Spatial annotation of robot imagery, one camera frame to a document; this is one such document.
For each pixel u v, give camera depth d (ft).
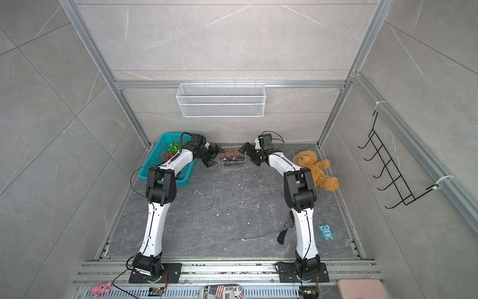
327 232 2.74
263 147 2.74
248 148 3.04
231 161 3.44
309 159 3.27
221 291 2.20
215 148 3.22
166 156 3.52
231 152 3.62
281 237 2.74
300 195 1.93
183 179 2.96
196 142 2.96
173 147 3.63
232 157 3.41
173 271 2.40
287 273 2.39
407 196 1.88
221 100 3.30
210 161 3.40
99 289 2.25
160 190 2.13
